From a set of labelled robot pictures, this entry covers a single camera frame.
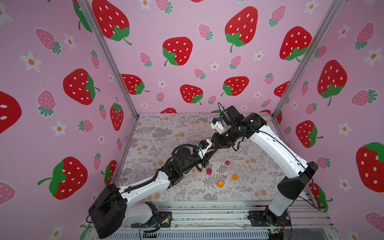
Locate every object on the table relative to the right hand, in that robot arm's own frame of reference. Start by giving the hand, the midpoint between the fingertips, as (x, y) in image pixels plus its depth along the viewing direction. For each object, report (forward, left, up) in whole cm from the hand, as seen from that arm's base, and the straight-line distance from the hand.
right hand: (213, 145), depth 71 cm
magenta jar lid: (+5, -11, -27) cm, 30 cm away
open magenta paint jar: (-3, +1, -25) cm, 25 cm away
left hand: (0, -1, -2) cm, 2 cm away
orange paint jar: (-9, -6, -26) cm, 28 cm away
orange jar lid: (-4, -15, -27) cm, 31 cm away
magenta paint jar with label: (-4, 0, +5) cm, 6 cm away
